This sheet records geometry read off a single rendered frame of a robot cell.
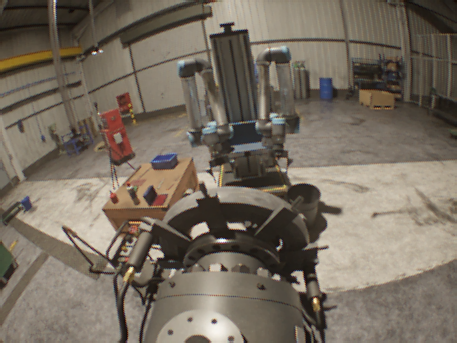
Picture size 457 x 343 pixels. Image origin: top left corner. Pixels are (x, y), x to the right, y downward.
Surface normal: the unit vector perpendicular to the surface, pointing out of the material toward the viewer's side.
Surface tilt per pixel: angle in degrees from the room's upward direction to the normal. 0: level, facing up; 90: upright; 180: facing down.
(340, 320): 0
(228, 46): 90
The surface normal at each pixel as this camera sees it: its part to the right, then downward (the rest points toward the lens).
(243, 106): -0.03, 0.49
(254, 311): 0.28, -0.83
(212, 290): -0.14, -0.86
